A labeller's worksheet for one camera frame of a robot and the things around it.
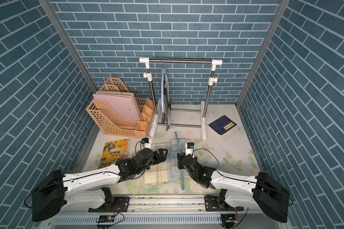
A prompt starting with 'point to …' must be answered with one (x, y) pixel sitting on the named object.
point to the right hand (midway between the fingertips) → (180, 155)
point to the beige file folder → (120, 93)
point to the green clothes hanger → (181, 170)
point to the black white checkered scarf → (165, 115)
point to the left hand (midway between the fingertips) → (167, 154)
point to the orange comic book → (112, 150)
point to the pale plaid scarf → (161, 173)
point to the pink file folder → (123, 106)
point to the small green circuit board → (106, 218)
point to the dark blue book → (222, 124)
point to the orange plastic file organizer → (110, 123)
